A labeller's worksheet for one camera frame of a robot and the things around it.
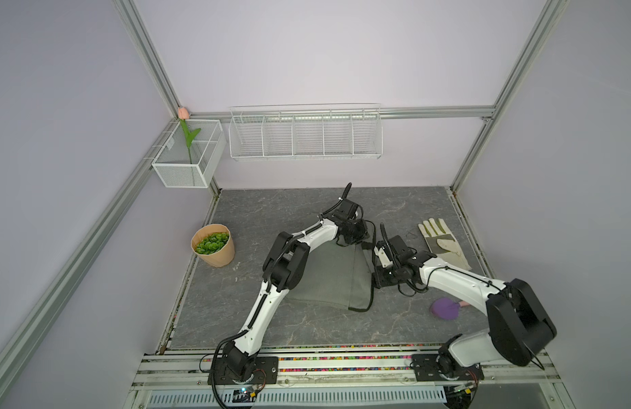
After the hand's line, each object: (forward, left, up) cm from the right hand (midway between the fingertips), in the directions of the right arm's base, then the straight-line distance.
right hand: (376, 276), depth 89 cm
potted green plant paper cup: (+8, +56, +9) cm, 58 cm away
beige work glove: (+15, -29, -2) cm, 32 cm away
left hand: (+17, -1, 0) cm, 17 cm away
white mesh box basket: (+34, +65, +27) cm, 78 cm away
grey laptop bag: (0, +14, +2) cm, 14 cm away
